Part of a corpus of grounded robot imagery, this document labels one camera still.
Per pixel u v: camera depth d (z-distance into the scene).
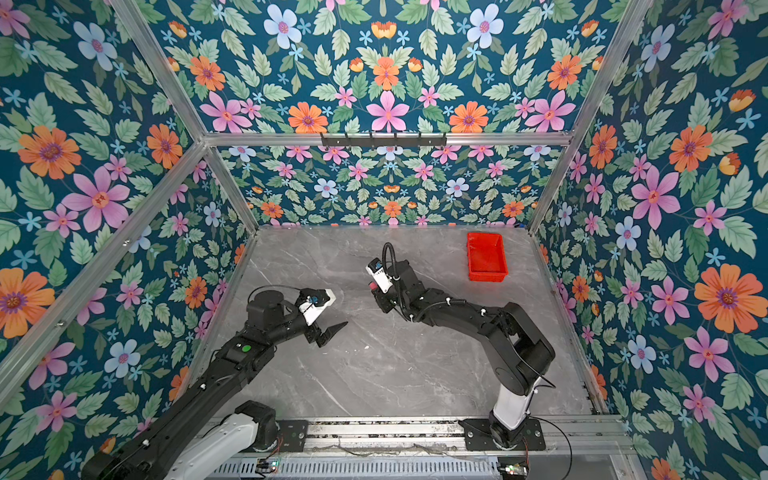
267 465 0.72
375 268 0.77
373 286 0.79
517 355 0.47
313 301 0.63
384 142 0.93
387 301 0.78
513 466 0.70
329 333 0.69
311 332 0.68
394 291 0.77
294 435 0.73
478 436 0.72
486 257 1.15
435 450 0.72
